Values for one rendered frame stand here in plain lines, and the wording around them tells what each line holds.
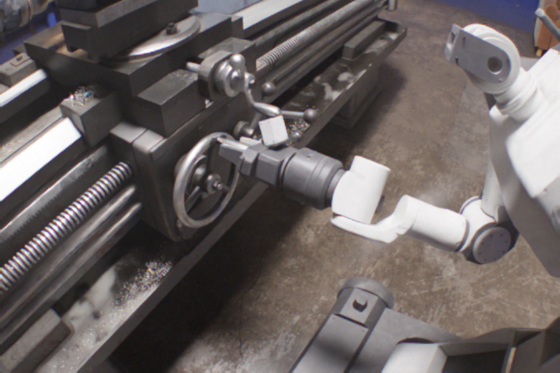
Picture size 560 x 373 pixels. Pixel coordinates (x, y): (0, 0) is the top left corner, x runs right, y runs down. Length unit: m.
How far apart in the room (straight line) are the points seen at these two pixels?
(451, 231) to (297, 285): 0.88
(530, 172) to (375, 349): 0.91
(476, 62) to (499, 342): 0.68
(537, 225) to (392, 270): 1.21
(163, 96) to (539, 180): 0.64
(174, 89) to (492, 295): 1.35
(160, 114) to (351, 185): 0.36
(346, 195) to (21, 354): 0.82
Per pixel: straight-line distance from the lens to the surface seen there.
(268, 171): 0.70
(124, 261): 1.13
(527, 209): 0.39
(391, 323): 1.25
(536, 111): 0.45
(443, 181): 1.98
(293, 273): 1.52
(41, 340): 1.02
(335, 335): 1.19
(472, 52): 0.39
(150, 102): 0.78
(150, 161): 0.80
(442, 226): 0.71
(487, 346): 0.96
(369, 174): 0.66
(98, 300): 1.08
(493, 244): 0.72
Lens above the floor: 1.26
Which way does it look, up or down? 41 degrees down
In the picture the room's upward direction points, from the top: 1 degrees counter-clockwise
